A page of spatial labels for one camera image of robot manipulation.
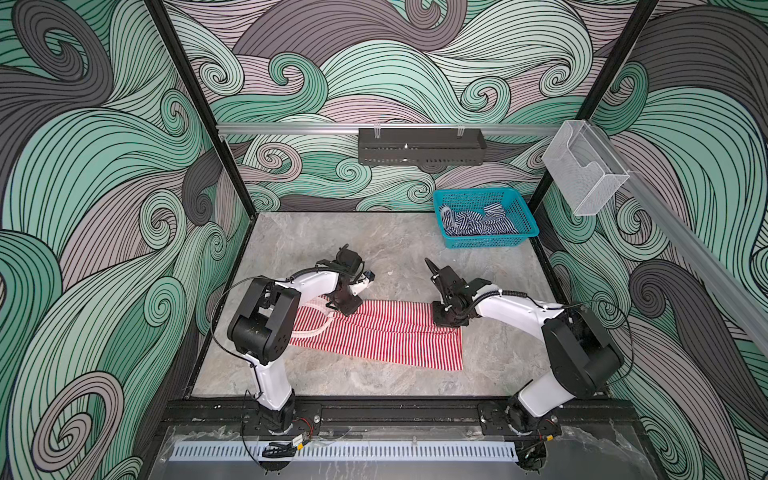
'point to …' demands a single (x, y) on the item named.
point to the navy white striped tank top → (490, 221)
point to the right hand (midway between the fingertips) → (437, 321)
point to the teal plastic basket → (514, 205)
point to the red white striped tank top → (399, 333)
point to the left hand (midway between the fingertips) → (348, 301)
